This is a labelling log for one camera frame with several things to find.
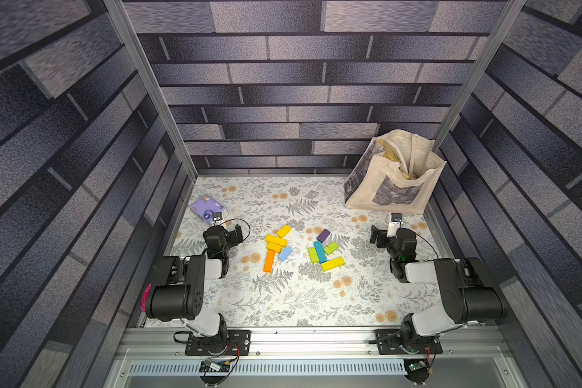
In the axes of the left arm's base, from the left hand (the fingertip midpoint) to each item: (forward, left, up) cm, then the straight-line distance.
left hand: (226, 224), depth 95 cm
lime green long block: (-10, -35, -6) cm, 37 cm away
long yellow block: (-4, -20, -6) cm, 21 cm away
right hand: (0, -64, 0) cm, 64 cm away
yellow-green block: (-14, -42, -6) cm, 45 cm away
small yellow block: (0, -23, -6) cm, 24 cm away
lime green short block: (-7, -42, -6) cm, 43 cm away
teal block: (-9, -38, -5) cm, 39 cm away
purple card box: (+10, +12, -2) cm, 16 cm away
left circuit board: (-46, -2, -8) cm, 47 cm away
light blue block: (-10, -24, -5) cm, 27 cm away
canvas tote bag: (+11, -65, +19) cm, 68 cm away
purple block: (-1, -40, -6) cm, 40 cm away
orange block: (-13, -18, -7) cm, 23 cm away
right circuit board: (-46, -66, -9) cm, 81 cm away
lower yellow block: (-7, -20, -6) cm, 22 cm away
